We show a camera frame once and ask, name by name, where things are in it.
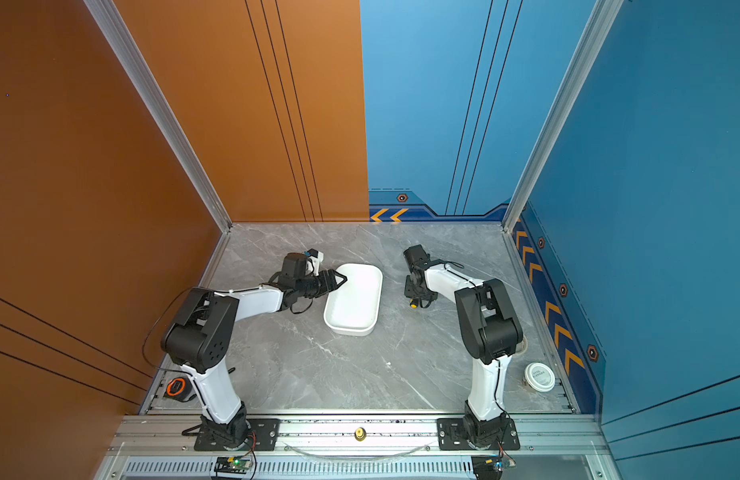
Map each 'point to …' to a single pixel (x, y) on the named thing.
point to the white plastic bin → (355, 307)
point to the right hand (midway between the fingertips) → (415, 292)
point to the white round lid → (540, 376)
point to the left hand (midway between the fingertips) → (342, 278)
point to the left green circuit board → (232, 464)
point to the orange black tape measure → (180, 389)
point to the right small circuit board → (487, 467)
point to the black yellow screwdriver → (413, 304)
